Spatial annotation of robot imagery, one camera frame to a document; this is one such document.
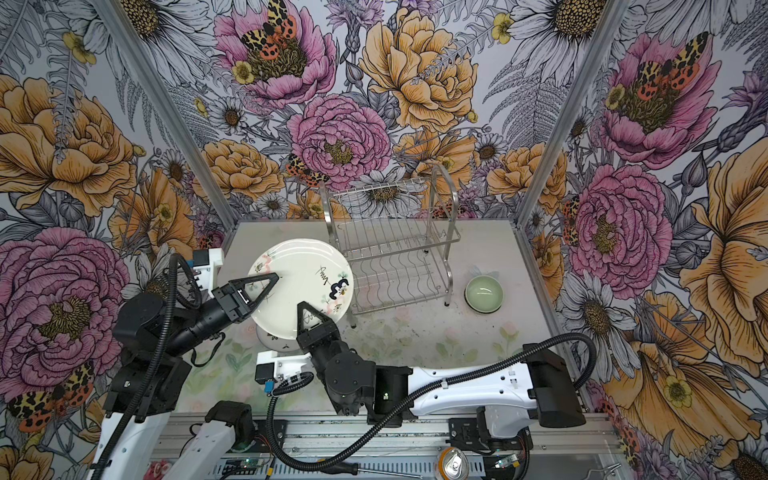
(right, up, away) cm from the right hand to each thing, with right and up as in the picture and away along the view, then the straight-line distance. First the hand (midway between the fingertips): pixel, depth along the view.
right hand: (310, 305), depth 57 cm
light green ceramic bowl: (+44, -4, +39) cm, 59 cm away
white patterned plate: (-17, -17, +29) cm, 38 cm away
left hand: (-6, +3, +1) cm, 6 cm away
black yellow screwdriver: (+6, -39, +12) cm, 41 cm away
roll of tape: (+28, -33, +4) cm, 43 cm away
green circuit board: (-20, -40, +14) cm, 47 cm away
